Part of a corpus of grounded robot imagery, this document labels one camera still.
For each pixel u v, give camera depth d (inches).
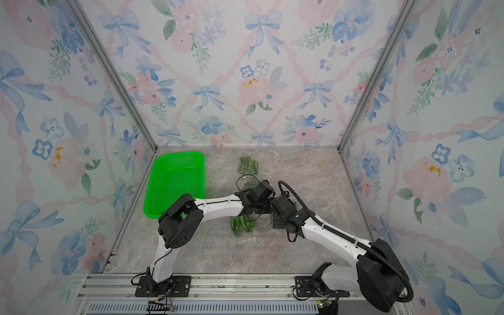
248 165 42.3
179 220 21.4
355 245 17.8
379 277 15.9
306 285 29.0
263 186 28.8
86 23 28.5
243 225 33.9
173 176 41.5
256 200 28.7
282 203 25.9
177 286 29.0
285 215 25.3
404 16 27.7
